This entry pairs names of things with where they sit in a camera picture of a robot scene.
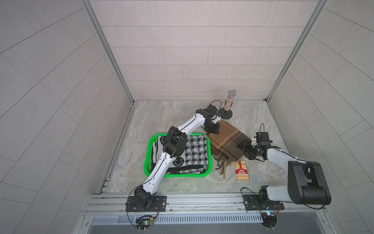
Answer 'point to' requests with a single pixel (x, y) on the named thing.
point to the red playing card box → (241, 170)
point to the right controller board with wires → (270, 219)
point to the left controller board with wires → (143, 222)
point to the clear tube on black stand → (226, 113)
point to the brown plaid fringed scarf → (225, 146)
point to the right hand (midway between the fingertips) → (238, 146)
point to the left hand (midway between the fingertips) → (220, 131)
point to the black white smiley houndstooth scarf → (193, 159)
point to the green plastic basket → (180, 175)
